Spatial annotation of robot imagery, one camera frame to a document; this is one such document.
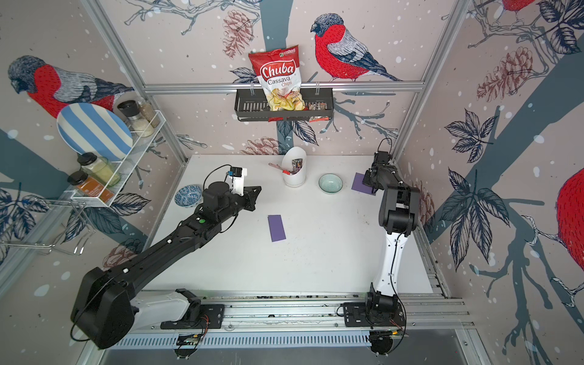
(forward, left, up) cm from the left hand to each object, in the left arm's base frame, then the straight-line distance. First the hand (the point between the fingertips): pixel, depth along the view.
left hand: (264, 184), depth 78 cm
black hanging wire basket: (+37, +8, +9) cm, 39 cm away
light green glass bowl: (+18, -27, -23) cm, 40 cm away
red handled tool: (+19, -5, -15) cm, 24 cm away
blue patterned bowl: (+11, +40, -24) cm, 48 cm away
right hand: (+21, -47, -24) cm, 56 cm away
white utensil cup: (+26, -10, -10) cm, 30 cm away
